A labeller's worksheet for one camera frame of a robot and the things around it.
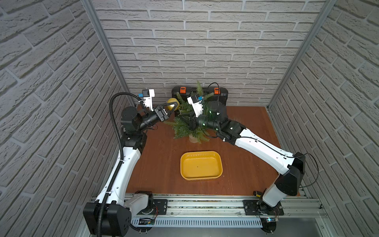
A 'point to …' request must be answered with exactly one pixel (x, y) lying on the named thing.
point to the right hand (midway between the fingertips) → (181, 116)
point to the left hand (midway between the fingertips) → (178, 103)
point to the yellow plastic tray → (199, 165)
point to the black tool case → (184, 92)
